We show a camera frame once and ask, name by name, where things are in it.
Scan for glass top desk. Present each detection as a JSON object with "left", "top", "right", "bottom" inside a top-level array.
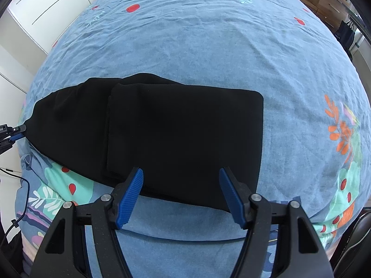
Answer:
[{"left": 346, "top": 0, "right": 371, "bottom": 39}]

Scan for white wardrobe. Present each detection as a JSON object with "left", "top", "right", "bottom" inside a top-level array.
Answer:
[{"left": 0, "top": 0, "right": 119, "bottom": 105}]

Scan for black cable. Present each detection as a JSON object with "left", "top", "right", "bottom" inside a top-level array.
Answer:
[{"left": 0, "top": 166, "right": 31, "bottom": 241}]

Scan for black bag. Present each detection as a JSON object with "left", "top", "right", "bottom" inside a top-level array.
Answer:
[{"left": 336, "top": 20, "right": 357, "bottom": 50}]

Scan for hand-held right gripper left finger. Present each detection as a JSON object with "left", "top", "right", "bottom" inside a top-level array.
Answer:
[{"left": 29, "top": 166, "right": 144, "bottom": 278}]

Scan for black pants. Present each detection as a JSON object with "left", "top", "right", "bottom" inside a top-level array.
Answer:
[{"left": 25, "top": 73, "right": 264, "bottom": 213}]

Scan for blue printed bed cover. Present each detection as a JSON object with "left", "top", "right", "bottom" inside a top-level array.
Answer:
[{"left": 16, "top": 0, "right": 371, "bottom": 278}]

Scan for wooden nightstand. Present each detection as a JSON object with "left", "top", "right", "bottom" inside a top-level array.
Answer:
[{"left": 316, "top": 0, "right": 351, "bottom": 31}]

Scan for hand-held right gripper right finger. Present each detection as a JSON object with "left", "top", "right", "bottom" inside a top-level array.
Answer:
[{"left": 219, "top": 166, "right": 334, "bottom": 278}]

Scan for black chair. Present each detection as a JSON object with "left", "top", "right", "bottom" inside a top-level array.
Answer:
[{"left": 330, "top": 207, "right": 371, "bottom": 278}]

